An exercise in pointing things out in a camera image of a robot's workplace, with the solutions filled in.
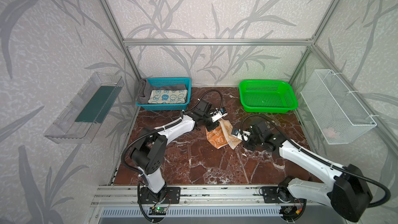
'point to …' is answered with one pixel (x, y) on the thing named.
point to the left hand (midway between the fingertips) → (219, 116)
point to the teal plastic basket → (167, 81)
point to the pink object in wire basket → (329, 132)
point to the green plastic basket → (267, 96)
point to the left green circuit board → (157, 211)
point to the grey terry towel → (145, 89)
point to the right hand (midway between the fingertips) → (241, 131)
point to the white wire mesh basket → (339, 113)
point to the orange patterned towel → (222, 136)
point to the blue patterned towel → (168, 96)
